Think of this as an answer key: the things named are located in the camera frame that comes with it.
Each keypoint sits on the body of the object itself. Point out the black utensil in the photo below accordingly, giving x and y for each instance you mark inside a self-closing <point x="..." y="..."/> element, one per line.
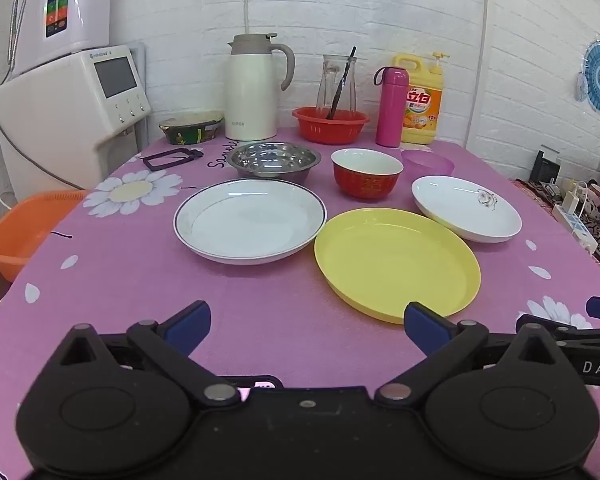
<point x="341" y="85"/>

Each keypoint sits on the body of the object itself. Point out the green instant noodle tub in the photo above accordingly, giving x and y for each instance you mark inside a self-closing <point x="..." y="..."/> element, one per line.
<point x="190" y="127"/>

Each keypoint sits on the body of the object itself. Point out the purple plastic bowl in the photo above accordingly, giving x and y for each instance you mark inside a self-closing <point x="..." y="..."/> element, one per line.
<point x="430" y="162"/>

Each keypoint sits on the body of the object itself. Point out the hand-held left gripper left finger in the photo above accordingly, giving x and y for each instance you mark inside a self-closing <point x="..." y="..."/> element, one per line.
<point x="189" y="324"/>

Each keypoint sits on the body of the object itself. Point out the black hair pin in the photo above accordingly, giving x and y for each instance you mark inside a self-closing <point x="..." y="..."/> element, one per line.
<point x="61" y="235"/>

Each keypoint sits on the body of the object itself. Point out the white water dispenser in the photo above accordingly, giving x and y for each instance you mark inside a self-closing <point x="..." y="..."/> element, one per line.
<point x="55" y="120"/>

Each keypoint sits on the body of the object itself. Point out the yellow detergent bottle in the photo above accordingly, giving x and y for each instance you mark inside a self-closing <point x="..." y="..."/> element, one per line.
<point x="422" y="110"/>

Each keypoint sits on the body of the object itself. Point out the black rectangular frame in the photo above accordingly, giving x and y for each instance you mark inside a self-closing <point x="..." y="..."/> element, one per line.
<point x="152" y="164"/>

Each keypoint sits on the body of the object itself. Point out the white wall water purifier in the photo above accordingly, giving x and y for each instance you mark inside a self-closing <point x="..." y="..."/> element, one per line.
<point x="80" y="5"/>

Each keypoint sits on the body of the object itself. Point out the white plate with flower print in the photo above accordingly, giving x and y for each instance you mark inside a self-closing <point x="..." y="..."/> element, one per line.
<point x="460" y="210"/>

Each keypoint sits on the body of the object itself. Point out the cream thermos jug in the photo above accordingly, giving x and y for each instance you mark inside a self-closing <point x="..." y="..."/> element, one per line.
<point x="250" y="95"/>

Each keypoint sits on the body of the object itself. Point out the red ceramic bowl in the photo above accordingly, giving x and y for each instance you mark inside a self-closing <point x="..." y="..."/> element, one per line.
<point x="367" y="182"/>

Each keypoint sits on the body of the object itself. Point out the white charger plug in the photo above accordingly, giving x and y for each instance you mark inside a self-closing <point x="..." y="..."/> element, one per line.
<point x="574" y="197"/>

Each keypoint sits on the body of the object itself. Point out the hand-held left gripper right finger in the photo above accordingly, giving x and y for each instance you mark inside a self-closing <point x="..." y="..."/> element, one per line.
<point x="425" y="326"/>

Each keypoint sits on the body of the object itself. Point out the orange plastic basin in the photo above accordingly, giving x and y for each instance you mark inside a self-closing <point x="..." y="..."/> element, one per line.
<point x="20" y="235"/>

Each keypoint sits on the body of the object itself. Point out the pink thermos bottle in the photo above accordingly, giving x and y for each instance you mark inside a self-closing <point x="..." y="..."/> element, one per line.
<point x="391" y="110"/>

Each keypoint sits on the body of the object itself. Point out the stainless steel bowl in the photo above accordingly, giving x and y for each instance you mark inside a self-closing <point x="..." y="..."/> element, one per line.
<point x="275" y="157"/>

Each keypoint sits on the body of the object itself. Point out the red plastic basket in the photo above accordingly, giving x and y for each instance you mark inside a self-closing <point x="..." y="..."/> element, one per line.
<point x="330" y="130"/>

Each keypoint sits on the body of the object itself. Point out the glass carafe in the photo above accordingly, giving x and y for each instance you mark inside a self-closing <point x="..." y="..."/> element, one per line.
<point x="330" y="85"/>

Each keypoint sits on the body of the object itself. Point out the white power strip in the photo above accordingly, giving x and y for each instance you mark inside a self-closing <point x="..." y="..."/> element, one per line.
<point x="577" y="227"/>

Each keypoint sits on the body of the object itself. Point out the black box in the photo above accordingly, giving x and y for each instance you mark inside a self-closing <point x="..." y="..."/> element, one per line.
<point x="547" y="165"/>

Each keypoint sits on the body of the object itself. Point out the yellow plastic plate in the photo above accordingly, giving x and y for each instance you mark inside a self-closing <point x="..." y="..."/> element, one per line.
<point x="395" y="260"/>

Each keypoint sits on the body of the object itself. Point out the white plate with dark rim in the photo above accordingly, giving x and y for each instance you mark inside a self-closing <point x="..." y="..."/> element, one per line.
<point x="250" y="220"/>

